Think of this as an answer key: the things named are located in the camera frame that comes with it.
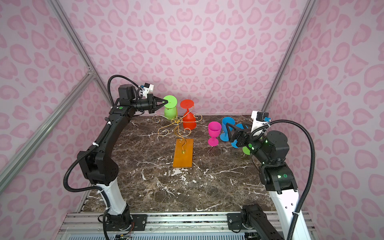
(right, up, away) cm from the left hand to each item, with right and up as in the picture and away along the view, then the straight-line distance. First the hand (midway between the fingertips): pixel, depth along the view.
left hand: (167, 99), depth 75 cm
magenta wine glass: (+26, -15, +19) cm, 36 cm away
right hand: (+30, -13, -16) cm, 36 cm away
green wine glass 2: (0, -5, +8) cm, 10 cm away
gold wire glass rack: (+4, -11, 0) cm, 12 cm away
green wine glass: (+48, -30, +26) cm, 62 cm away
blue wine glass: (+35, -21, +32) cm, 51 cm away
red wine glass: (+11, -11, 0) cm, 15 cm away
